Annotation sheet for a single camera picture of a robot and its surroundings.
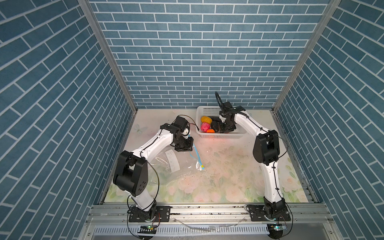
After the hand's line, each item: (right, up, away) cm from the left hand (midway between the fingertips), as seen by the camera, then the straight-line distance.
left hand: (193, 148), depth 85 cm
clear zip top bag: (-10, -11, 0) cm, 15 cm away
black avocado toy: (+15, +13, +21) cm, 29 cm away
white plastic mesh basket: (+12, +24, +27) cm, 38 cm away
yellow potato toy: (+9, +18, +23) cm, 30 cm away
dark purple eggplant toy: (+15, +18, +21) cm, 32 cm away
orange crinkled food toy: (+11, +9, +17) cm, 22 cm away
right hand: (+18, +10, +14) cm, 26 cm away
